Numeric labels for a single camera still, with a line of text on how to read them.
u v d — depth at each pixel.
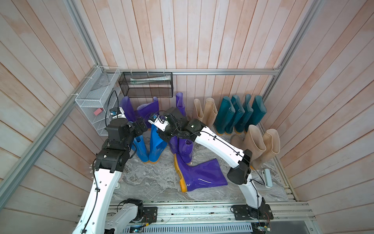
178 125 0.56
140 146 0.74
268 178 0.82
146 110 0.89
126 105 0.88
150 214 0.73
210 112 0.90
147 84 1.06
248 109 0.86
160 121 0.62
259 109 0.86
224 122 0.95
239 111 0.85
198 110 0.92
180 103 1.06
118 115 0.53
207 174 0.88
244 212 0.73
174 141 0.80
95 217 0.37
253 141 0.73
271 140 0.72
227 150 0.51
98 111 0.80
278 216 0.73
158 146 0.71
